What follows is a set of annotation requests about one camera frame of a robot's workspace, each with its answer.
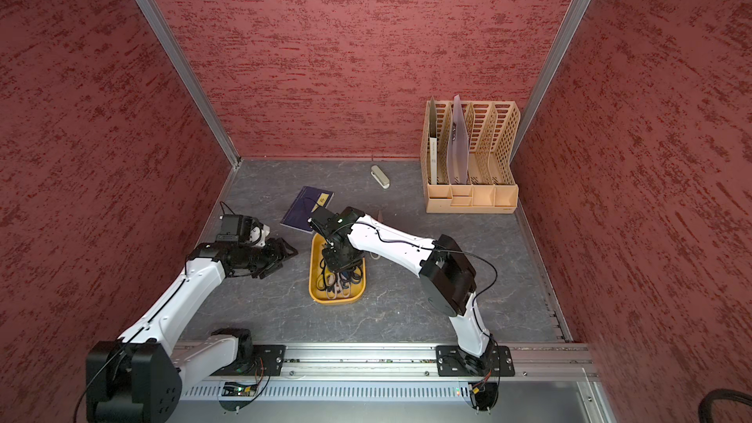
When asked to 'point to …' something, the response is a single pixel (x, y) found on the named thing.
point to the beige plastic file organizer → (493, 135)
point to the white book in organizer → (433, 161)
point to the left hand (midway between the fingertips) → (290, 263)
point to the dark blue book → (302, 208)
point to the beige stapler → (380, 176)
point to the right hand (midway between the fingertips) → (343, 270)
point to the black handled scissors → (332, 280)
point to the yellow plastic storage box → (318, 296)
